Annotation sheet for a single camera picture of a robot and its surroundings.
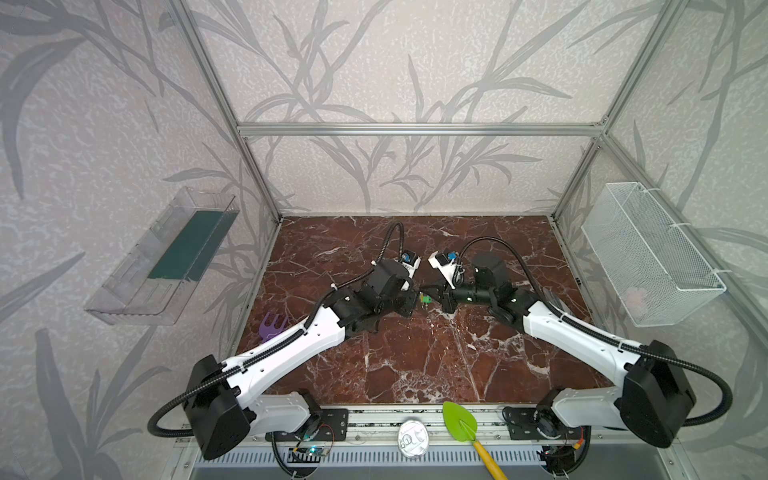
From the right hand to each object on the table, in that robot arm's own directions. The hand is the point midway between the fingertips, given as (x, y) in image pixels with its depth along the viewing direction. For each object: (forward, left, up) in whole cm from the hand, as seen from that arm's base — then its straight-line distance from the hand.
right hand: (423, 278), depth 76 cm
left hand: (-1, +1, 0) cm, 2 cm away
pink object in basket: (-6, -53, -1) cm, 53 cm away
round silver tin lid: (-33, +3, -15) cm, 37 cm away
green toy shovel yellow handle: (-30, -10, -19) cm, 37 cm away
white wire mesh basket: (-6, -49, +12) cm, 51 cm away
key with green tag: (-6, 0, -1) cm, 6 cm away
